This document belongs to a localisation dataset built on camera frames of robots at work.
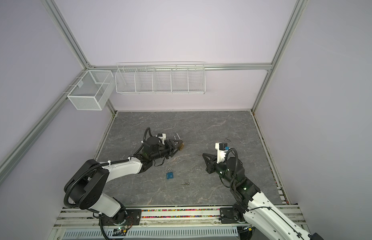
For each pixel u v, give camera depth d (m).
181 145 0.82
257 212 0.52
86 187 0.44
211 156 0.68
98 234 0.70
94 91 1.01
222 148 0.63
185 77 1.05
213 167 0.65
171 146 0.77
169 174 0.88
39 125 0.63
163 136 0.85
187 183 0.85
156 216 0.75
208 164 0.66
